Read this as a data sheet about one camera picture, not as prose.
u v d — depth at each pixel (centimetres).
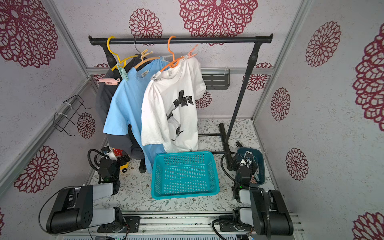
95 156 72
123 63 60
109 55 56
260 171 90
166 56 68
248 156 73
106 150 75
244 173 67
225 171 70
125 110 59
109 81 53
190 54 65
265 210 40
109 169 67
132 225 73
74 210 43
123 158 81
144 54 68
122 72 50
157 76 55
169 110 73
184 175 91
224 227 73
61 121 73
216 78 94
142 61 57
